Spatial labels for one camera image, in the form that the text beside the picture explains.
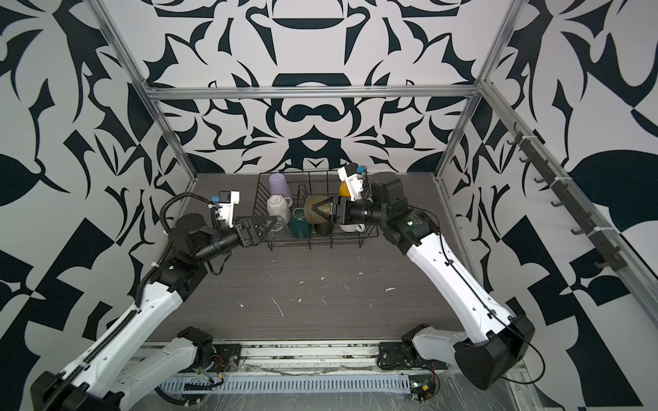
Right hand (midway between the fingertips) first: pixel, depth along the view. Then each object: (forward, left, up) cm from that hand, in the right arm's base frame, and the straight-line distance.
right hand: (320, 206), depth 65 cm
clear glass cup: (+12, +16, -26) cm, 33 cm away
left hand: (0, +14, -4) cm, 14 cm away
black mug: (+12, 0, -30) cm, 32 cm away
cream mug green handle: (+10, +8, -26) cm, 29 cm away
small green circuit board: (-35, -27, -36) cm, 57 cm away
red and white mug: (+14, -11, -32) cm, 36 cm away
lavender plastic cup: (+26, +17, -20) cm, 37 cm away
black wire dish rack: (+23, +9, -28) cm, 38 cm away
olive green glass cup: (-3, +2, -1) cm, 4 cm away
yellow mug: (+26, -8, -24) cm, 37 cm away
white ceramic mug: (+18, +17, -22) cm, 33 cm away
